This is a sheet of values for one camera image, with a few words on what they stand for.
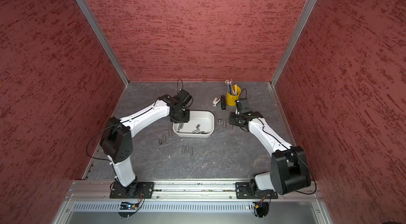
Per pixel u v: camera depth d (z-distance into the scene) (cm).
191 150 87
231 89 101
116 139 49
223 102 107
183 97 71
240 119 63
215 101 107
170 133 93
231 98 101
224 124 97
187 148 87
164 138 92
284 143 46
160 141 90
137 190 68
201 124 98
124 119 51
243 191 74
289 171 42
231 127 96
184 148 87
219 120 99
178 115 75
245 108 68
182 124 97
